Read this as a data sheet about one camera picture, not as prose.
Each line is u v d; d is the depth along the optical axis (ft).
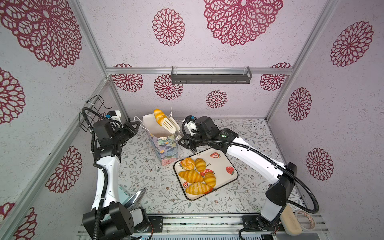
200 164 3.01
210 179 2.80
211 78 2.87
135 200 2.67
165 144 2.65
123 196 2.61
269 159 1.51
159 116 2.46
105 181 1.42
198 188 2.67
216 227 2.42
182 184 2.82
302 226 2.33
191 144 2.10
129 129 2.09
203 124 1.82
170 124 2.38
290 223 2.31
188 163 2.99
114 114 2.12
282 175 1.44
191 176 2.80
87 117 1.72
